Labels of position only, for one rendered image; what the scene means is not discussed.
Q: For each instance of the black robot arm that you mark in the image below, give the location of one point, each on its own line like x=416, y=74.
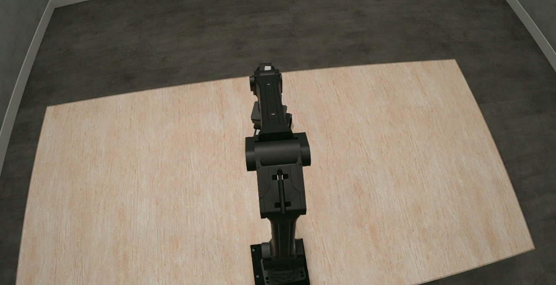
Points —
x=277, y=151

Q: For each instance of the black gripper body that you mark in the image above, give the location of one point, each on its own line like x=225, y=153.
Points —
x=256, y=114

